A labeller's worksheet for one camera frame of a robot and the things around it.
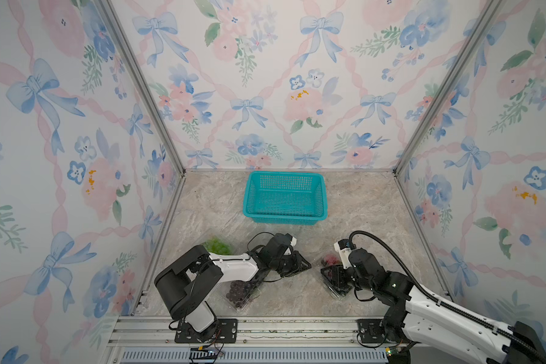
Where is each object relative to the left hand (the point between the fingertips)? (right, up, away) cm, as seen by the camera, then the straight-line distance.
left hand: (313, 267), depth 81 cm
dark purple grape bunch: (-26, -7, -5) cm, 28 cm away
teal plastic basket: (-9, +24, +29) cm, 39 cm away
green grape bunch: (-36, +6, +5) cm, 37 cm away
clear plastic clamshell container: (-36, +8, +14) cm, 39 cm away
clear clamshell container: (-21, -7, -6) cm, 23 cm away
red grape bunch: (+7, +2, +2) cm, 8 cm away
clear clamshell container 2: (+5, -1, +7) cm, 8 cm away
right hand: (+2, +3, -2) cm, 4 cm away
